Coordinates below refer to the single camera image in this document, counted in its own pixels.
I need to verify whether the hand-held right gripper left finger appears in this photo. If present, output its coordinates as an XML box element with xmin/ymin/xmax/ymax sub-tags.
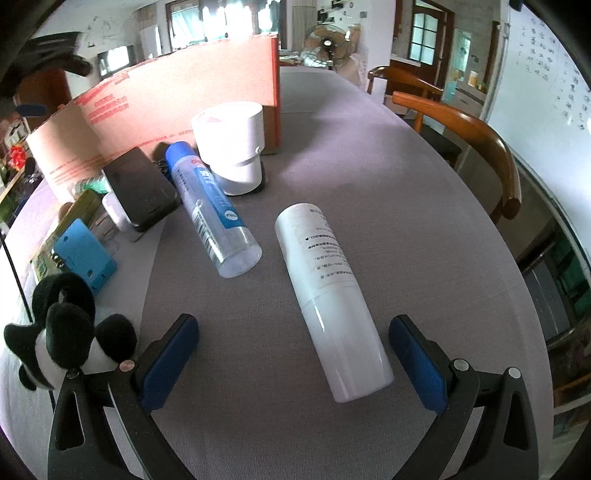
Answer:
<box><xmin>47</xmin><ymin>314</ymin><xmax>200</xmax><ymax>480</ymax></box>

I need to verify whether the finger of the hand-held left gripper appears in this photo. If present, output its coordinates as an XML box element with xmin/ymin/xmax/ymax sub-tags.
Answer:
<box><xmin>21</xmin><ymin>34</ymin><xmax>93</xmax><ymax>78</ymax></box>
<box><xmin>0</xmin><ymin>85</ymin><xmax>49</xmax><ymax>118</ymax></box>

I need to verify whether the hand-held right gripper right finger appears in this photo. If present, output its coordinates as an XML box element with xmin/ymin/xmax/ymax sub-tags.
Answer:
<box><xmin>389</xmin><ymin>315</ymin><xmax>541</xmax><ymax>480</ymax></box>

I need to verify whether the white cylindrical bottle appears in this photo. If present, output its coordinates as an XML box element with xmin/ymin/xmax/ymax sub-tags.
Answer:
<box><xmin>274</xmin><ymin>202</ymin><xmax>394</xmax><ymax>403</ymax></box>

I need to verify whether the panda plush toy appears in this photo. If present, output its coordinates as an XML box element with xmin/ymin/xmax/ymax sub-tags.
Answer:
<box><xmin>4</xmin><ymin>273</ymin><xmax>138</xmax><ymax>392</ymax></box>

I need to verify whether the black power bank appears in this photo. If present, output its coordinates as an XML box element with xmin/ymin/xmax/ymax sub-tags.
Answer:
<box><xmin>102</xmin><ymin>147</ymin><xmax>182</xmax><ymax>233</ymax></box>

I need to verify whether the brown cardboard box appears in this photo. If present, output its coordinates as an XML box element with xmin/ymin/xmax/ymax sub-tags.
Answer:
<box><xmin>25</xmin><ymin>34</ymin><xmax>282</xmax><ymax>204</ymax></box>

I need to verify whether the blue card case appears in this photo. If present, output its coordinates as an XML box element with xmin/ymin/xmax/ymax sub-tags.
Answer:
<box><xmin>54</xmin><ymin>218</ymin><xmax>117</xmax><ymax>296</ymax></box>

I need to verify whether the cloth-covered desktop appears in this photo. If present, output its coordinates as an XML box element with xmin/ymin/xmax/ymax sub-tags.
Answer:
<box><xmin>0</xmin><ymin>67</ymin><xmax>555</xmax><ymax>480</ymax></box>

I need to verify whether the flat screen television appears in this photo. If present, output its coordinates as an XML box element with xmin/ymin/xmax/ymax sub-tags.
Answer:
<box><xmin>97</xmin><ymin>46</ymin><xmax>134</xmax><ymax>78</ymax></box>

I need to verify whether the white standing air conditioner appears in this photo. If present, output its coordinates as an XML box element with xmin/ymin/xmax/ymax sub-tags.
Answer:
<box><xmin>139</xmin><ymin>25</ymin><xmax>162</xmax><ymax>61</ymax></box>

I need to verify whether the green packet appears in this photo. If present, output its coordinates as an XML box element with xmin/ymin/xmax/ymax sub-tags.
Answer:
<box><xmin>30</xmin><ymin>188</ymin><xmax>103</xmax><ymax>278</ymax></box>

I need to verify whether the clear glue bottle blue cap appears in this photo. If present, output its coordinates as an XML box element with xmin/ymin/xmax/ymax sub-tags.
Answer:
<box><xmin>165</xmin><ymin>141</ymin><xmax>262</xmax><ymax>278</ymax></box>

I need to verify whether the white cylindrical humidifier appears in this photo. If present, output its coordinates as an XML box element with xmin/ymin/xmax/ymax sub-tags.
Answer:
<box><xmin>191</xmin><ymin>102</ymin><xmax>267</xmax><ymax>197</ymax></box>

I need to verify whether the standing electric fan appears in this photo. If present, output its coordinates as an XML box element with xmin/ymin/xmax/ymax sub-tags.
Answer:
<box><xmin>302</xmin><ymin>24</ymin><xmax>354</xmax><ymax>72</ymax></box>

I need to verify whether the whiteboard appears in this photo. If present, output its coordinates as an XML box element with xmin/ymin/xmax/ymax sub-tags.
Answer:
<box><xmin>482</xmin><ymin>0</ymin><xmax>591</xmax><ymax>241</ymax></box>

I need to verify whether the wooden glass-pane door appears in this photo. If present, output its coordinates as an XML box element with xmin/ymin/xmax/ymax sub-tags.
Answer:
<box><xmin>402</xmin><ymin>0</ymin><xmax>458</xmax><ymax>88</ymax></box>

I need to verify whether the thin black cable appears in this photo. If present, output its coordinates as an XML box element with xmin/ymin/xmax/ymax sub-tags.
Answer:
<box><xmin>0</xmin><ymin>233</ymin><xmax>34</xmax><ymax>324</ymax></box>

